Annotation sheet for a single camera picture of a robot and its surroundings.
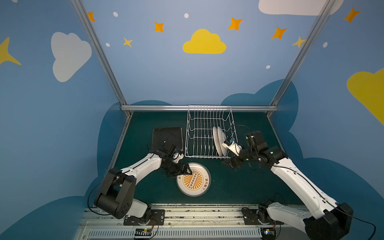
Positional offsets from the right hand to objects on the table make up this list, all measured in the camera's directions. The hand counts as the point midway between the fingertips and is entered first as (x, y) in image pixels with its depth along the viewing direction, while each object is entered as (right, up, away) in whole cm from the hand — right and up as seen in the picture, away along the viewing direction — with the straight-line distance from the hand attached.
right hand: (229, 153), depth 77 cm
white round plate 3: (-5, +6, +9) cm, 12 cm away
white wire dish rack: (-8, +11, +11) cm, 17 cm away
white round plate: (-23, -19, +7) cm, 30 cm away
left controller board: (-44, -39, -4) cm, 59 cm away
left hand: (-23, -12, +7) cm, 27 cm away
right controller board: (+18, -40, -4) cm, 44 cm away
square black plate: (-40, +6, +24) cm, 48 cm away
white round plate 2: (-13, -16, +10) cm, 23 cm away
